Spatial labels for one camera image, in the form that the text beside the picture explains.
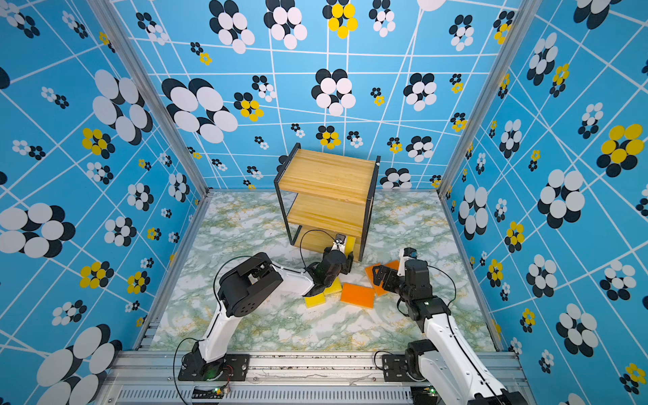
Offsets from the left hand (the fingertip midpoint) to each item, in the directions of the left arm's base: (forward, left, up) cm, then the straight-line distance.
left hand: (348, 250), depth 97 cm
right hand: (-12, -12, +5) cm, 18 cm away
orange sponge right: (-4, -18, -4) cm, 19 cm away
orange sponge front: (-17, -3, -1) cm, 17 cm away
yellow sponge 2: (-16, +5, -1) cm, 17 cm away
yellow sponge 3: (0, -1, +4) cm, 4 cm away
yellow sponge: (-18, +12, -3) cm, 22 cm away
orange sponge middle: (-20, -8, +10) cm, 24 cm away
